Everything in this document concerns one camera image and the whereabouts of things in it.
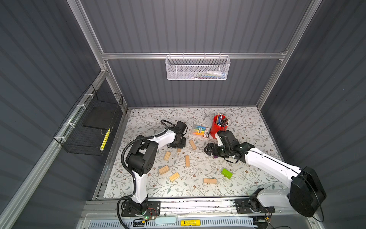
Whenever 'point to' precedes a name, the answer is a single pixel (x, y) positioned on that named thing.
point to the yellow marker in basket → (106, 137)
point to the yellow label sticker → (190, 223)
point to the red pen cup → (219, 123)
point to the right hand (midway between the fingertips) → (211, 151)
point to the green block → (227, 173)
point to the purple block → (216, 156)
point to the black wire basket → (85, 130)
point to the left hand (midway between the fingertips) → (181, 145)
